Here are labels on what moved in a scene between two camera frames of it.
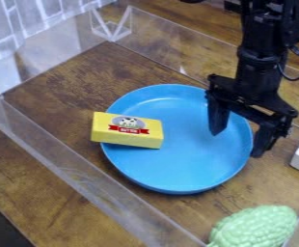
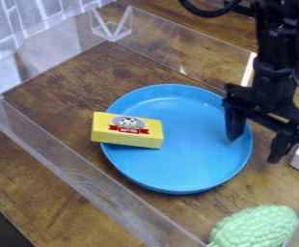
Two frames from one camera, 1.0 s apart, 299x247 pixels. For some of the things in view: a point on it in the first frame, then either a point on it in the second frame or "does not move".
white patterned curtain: x=12 y=19 does not move
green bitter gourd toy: x=253 y=227 does not move
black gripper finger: x=268 y=131 to x=284 y=140
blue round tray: x=196 y=159 does not move
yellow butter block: x=127 y=130 does not move
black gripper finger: x=217 y=113 to x=236 y=119
